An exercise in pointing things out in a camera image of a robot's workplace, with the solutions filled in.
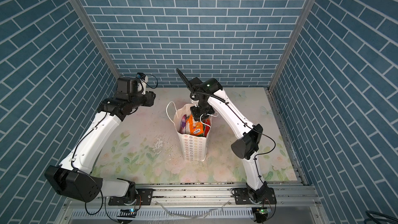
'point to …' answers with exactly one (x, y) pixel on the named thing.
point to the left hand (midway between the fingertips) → (152, 93)
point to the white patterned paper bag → (194, 147)
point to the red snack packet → (206, 127)
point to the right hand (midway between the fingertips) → (196, 118)
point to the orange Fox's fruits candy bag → (196, 128)
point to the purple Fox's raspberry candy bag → (183, 123)
